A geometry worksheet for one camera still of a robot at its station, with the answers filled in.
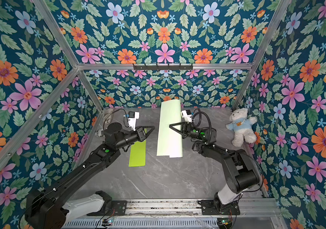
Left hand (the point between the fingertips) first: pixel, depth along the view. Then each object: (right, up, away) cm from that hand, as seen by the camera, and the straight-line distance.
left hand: (154, 128), depth 68 cm
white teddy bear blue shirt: (+57, +1, +30) cm, 65 cm away
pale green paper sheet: (+7, -7, -1) cm, 10 cm away
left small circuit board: (-25, -49, +4) cm, 55 cm away
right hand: (+8, -1, -1) cm, 8 cm away
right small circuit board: (+36, -49, +4) cm, 60 cm away
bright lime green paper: (-14, -19, +23) cm, 33 cm away
